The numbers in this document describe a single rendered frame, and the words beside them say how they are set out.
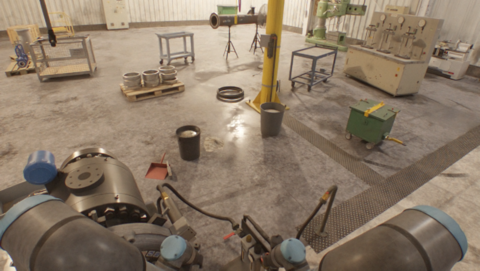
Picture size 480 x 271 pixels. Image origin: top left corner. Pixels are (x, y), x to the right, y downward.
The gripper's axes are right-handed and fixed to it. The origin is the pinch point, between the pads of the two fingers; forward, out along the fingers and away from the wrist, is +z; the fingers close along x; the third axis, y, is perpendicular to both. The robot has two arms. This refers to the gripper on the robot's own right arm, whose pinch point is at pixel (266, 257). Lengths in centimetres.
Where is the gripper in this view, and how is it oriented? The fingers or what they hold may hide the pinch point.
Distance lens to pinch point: 135.1
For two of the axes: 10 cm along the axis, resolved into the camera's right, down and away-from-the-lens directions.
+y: 0.9, 7.9, -6.1
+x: 9.8, 0.5, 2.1
